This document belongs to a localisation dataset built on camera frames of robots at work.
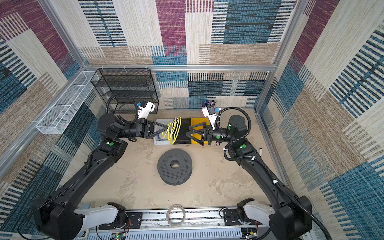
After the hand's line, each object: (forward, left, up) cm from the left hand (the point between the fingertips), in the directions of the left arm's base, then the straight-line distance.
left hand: (165, 129), depth 55 cm
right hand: (+3, -8, -7) cm, 11 cm away
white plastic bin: (+23, +13, -42) cm, 50 cm away
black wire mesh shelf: (+56, +28, -19) cm, 66 cm away
